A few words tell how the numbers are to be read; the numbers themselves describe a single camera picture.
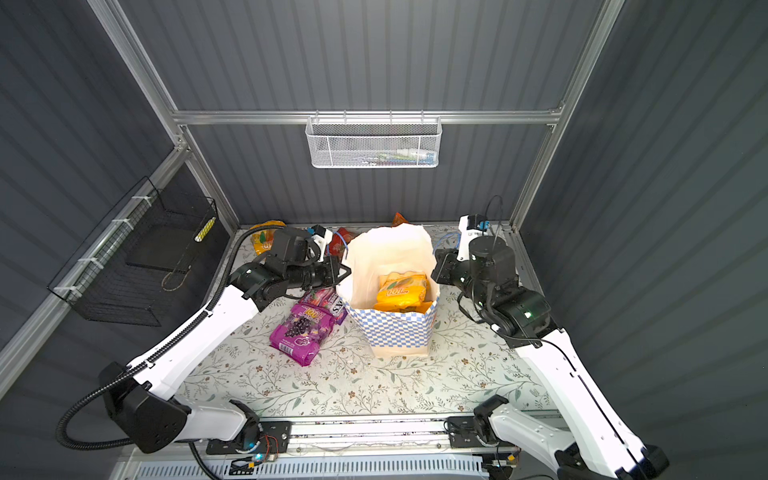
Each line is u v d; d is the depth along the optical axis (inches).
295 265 22.8
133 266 28.6
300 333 33.6
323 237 27.0
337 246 27.3
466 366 33.4
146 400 15.0
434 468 30.3
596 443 14.3
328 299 37.9
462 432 28.9
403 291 31.7
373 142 48.8
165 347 16.6
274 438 28.5
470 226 21.8
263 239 43.7
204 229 32.3
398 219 47.0
